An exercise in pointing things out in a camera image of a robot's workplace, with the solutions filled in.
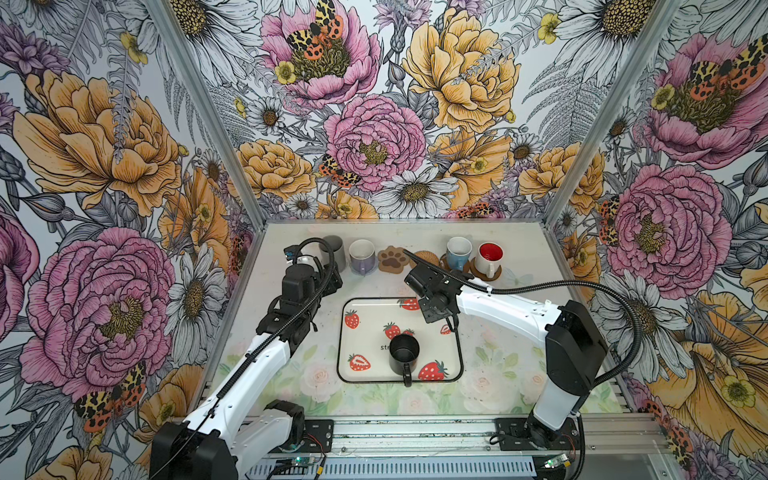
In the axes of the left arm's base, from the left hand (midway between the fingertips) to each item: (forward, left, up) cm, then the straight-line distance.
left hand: (326, 276), depth 82 cm
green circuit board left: (-39, +4, -19) cm, 44 cm away
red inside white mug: (+17, -52, -14) cm, 56 cm away
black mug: (-15, -21, -18) cm, 31 cm away
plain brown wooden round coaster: (+13, -48, -18) cm, 52 cm away
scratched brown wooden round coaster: (+18, -37, -18) cm, 45 cm away
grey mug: (+16, -1, -9) cm, 18 cm away
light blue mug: (+18, -41, -11) cm, 46 cm away
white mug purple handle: (+19, -8, -15) cm, 25 cm away
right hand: (-7, -32, -10) cm, 34 cm away
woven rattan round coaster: (+22, -31, -19) cm, 43 cm away
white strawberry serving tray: (-5, -10, -20) cm, 23 cm away
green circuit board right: (-40, -56, -19) cm, 71 cm away
